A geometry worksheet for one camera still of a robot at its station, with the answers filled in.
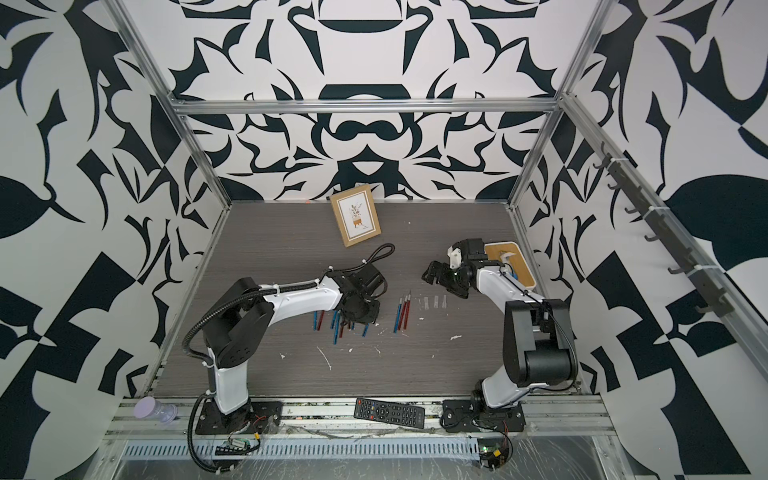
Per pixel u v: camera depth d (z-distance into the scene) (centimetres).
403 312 92
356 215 105
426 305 93
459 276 79
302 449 74
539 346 45
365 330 89
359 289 73
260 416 73
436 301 94
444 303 94
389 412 74
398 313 92
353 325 89
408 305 94
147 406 69
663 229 55
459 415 74
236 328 49
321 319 91
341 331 89
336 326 89
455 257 87
